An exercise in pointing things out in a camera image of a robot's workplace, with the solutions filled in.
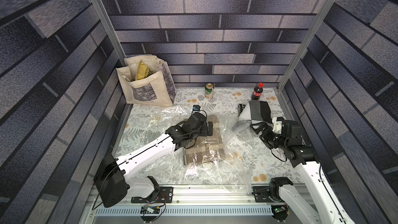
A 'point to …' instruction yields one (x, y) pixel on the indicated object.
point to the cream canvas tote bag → (147, 81)
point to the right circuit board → (280, 212)
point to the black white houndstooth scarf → (240, 107)
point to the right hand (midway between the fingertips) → (253, 129)
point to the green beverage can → (209, 90)
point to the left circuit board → (150, 210)
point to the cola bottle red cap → (258, 90)
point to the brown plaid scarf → (206, 149)
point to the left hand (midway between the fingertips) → (208, 124)
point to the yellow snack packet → (143, 72)
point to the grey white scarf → (256, 111)
